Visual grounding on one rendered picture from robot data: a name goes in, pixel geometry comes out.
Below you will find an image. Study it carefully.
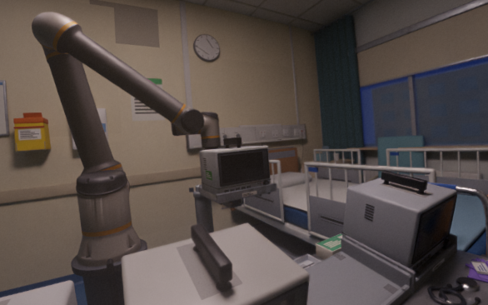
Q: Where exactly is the white bed-head socket trunking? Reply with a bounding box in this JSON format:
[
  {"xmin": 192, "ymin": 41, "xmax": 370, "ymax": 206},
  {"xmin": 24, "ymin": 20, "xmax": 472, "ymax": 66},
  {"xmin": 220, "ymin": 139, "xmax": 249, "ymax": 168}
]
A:
[{"xmin": 186, "ymin": 123, "xmax": 308, "ymax": 152}]

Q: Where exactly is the white pillow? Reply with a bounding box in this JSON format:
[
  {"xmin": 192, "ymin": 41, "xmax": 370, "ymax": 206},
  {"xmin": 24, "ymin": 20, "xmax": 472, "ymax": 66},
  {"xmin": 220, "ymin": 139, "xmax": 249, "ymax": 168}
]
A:
[{"xmin": 269, "ymin": 170, "xmax": 313, "ymax": 190}]

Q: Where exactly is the hospital bed with side rails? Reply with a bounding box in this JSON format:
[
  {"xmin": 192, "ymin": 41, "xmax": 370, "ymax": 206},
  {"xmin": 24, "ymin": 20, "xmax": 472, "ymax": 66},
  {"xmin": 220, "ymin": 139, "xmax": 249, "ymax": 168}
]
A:
[
  {"xmin": 312, "ymin": 145, "xmax": 488, "ymax": 194},
  {"xmin": 235, "ymin": 145, "xmax": 488, "ymax": 266}
]

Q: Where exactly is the grey monitor cradle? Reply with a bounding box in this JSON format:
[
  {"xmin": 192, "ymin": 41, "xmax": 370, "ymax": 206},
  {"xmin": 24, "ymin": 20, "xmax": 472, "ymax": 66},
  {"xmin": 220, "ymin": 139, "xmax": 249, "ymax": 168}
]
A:
[{"xmin": 306, "ymin": 234, "xmax": 459, "ymax": 305}]

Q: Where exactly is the white poster green header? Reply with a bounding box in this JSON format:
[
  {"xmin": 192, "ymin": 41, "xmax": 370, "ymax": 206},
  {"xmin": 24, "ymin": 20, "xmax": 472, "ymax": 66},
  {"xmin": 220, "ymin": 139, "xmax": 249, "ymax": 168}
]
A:
[{"xmin": 131, "ymin": 77, "xmax": 165, "ymax": 123}]

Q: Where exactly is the dark teal curtain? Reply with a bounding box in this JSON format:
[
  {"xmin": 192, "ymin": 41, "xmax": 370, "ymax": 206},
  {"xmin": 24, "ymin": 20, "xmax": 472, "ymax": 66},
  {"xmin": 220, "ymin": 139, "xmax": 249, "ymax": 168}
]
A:
[{"xmin": 313, "ymin": 15, "xmax": 365, "ymax": 149}]

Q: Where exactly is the green and white box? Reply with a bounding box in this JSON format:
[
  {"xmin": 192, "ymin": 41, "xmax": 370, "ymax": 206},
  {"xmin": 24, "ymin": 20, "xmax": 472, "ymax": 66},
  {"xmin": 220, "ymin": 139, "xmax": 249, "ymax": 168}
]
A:
[{"xmin": 315, "ymin": 233, "xmax": 344, "ymax": 260}]

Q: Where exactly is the teal chair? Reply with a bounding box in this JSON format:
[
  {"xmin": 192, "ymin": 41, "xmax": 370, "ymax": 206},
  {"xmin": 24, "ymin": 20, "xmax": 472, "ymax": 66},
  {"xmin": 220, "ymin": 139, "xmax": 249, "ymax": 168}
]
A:
[{"xmin": 376, "ymin": 135, "xmax": 426, "ymax": 168}]

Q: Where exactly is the beige roller blind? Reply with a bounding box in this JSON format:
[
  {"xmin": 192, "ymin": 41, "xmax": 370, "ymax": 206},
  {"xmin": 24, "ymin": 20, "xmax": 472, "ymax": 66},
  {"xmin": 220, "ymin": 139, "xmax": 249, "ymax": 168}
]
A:
[{"xmin": 356, "ymin": 2, "xmax": 488, "ymax": 88}]

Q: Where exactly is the yellow sharps bin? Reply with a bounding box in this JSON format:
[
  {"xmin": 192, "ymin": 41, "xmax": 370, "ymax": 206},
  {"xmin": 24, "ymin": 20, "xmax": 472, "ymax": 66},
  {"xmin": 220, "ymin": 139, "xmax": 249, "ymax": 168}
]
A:
[{"xmin": 13, "ymin": 112, "xmax": 52, "ymax": 153}]

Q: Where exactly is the blue framed window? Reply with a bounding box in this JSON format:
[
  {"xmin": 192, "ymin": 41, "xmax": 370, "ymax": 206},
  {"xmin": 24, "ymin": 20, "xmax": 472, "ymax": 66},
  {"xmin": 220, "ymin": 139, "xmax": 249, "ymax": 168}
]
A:
[{"xmin": 359, "ymin": 53, "xmax": 488, "ymax": 148}]

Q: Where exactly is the steel two-shelf trolley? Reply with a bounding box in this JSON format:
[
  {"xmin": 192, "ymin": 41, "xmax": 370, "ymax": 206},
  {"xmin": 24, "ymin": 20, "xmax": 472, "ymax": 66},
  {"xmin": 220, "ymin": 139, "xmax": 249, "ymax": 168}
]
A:
[{"xmin": 402, "ymin": 185, "xmax": 488, "ymax": 305}]

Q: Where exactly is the black stethoscope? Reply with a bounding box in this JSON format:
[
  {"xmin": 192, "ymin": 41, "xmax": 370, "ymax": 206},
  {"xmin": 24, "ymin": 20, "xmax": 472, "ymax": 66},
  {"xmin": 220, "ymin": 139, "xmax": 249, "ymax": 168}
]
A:
[{"xmin": 426, "ymin": 276, "xmax": 483, "ymax": 305}]

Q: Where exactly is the white patient monitor black handle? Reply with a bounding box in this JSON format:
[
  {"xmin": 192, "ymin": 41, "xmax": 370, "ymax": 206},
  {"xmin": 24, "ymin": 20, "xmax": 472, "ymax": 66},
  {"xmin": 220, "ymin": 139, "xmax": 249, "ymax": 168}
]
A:
[
  {"xmin": 341, "ymin": 171, "xmax": 459, "ymax": 272},
  {"xmin": 198, "ymin": 132, "xmax": 271, "ymax": 192},
  {"xmin": 121, "ymin": 222, "xmax": 311, "ymax": 305}
]

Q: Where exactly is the round wall clock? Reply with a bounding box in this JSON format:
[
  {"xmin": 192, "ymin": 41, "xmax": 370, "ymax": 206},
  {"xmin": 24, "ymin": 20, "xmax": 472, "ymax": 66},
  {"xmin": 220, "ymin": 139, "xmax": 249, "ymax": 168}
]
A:
[{"xmin": 192, "ymin": 33, "xmax": 222, "ymax": 63}]

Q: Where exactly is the white blue wall notice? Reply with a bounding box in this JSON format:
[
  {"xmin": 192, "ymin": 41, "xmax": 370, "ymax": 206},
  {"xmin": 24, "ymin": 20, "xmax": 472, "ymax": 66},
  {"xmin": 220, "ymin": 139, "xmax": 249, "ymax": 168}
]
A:
[{"xmin": 71, "ymin": 107, "xmax": 108, "ymax": 150}]

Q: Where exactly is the grey square wall panel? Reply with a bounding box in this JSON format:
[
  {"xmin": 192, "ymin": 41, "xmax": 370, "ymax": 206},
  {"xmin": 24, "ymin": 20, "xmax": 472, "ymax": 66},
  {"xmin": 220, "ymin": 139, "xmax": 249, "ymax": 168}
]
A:
[{"xmin": 113, "ymin": 2, "xmax": 161, "ymax": 48}]

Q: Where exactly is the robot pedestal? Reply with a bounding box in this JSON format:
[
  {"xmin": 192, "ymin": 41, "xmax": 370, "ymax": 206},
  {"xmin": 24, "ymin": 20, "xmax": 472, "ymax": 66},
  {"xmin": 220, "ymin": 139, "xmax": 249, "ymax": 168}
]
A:
[{"xmin": 71, "ymin": 238, "xmax": 148, "ymax": 305}]

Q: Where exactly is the beige wall bumper rail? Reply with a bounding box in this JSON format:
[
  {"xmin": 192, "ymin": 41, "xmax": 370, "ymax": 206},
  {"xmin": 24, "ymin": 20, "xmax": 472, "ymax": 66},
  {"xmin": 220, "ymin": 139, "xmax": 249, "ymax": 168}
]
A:
[{"xmin": 0, "ymin": 167, "xmax": 202, "ymax": 211}]

